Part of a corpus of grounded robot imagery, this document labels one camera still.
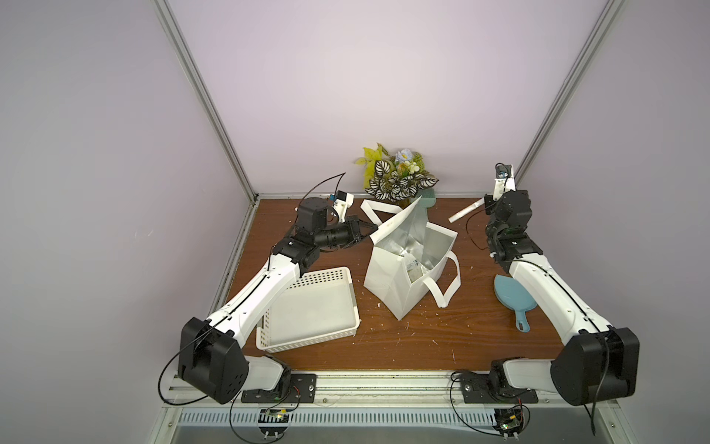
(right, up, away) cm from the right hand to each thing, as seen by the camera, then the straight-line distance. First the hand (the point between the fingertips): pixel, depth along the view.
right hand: (520, 180), depth 72 cm
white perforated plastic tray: (-57, -40, +18) cm, 72 cm away
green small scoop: (-14, -2, +48) cm, 50 cm away
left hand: (-38, -13, -2) cm, 40 cm away
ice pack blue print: (-24, -28, +22) cm, 43 cm away
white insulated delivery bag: (-28, -15, +23) cm, 39 cm away
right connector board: (-4, -63, -2) cm, 63 cm away
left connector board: (-66, -65, 0) cm, 93 cm away
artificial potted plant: (-31, +4, +20) cm, 37 cm away
